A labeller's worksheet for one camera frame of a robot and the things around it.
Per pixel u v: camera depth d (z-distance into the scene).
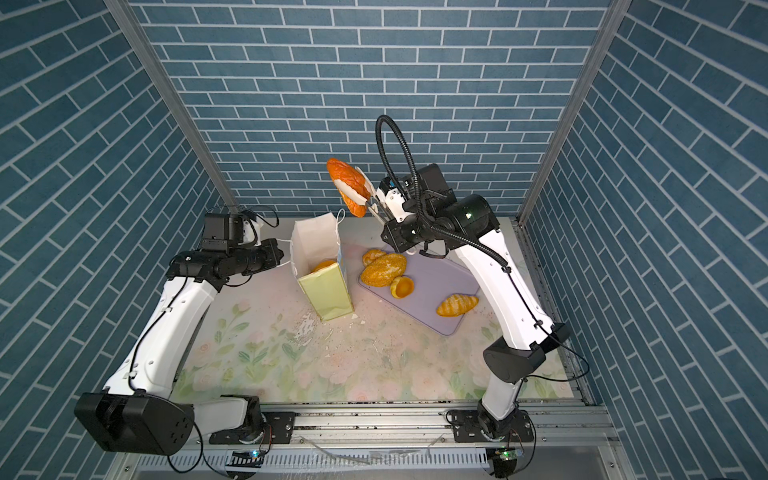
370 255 1.02
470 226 0.43
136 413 0.37
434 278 1.03
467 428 0.74
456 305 0.91
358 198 0.64
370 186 0.66
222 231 0.55
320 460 0.70
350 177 0.66
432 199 0.47
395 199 0.58
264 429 0.72
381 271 0.96
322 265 1.02
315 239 0.91
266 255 0.67
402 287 0.95
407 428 0.76
